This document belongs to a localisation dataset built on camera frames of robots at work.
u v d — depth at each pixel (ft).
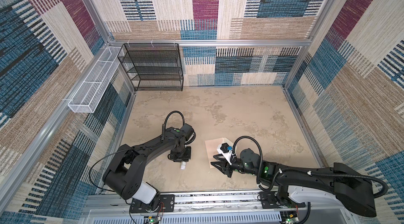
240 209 2.39
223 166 2.20
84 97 3.01
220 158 2.44
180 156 2.44
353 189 1.44
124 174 1.43
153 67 3.65
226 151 2.12
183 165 2.73
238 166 2.17
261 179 1.94
